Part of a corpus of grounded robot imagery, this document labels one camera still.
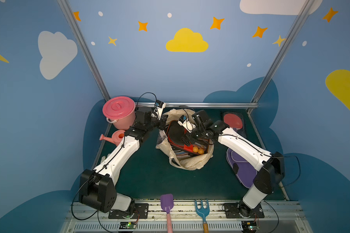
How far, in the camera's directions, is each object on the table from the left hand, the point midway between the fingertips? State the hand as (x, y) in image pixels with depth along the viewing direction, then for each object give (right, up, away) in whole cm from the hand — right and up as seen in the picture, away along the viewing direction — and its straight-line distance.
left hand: (169, 114), depth 79 cm
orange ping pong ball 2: (+18, -22, +6) cm, 29 cm away
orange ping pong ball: (+15, -21, +6) cm, 26 cm away
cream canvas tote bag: (+12, -27, -2) cm, 29 cm away
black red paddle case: (+3, -11, +5) cm, 12 cm away
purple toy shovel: (-1, -48, -1) cm, 48 cm away
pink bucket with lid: (-34, +3, +17) cm, 38 cm away
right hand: (+10, -11, +3) cm, 15 cm away
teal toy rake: (+18, -51, -5) cm, 55 cm away
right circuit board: (+40, -57, -7) cm, 70 cm away
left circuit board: (-21, -56, -7) cm, 61 cm away
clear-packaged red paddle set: (+50, -3, +35) cm, 61 cm away
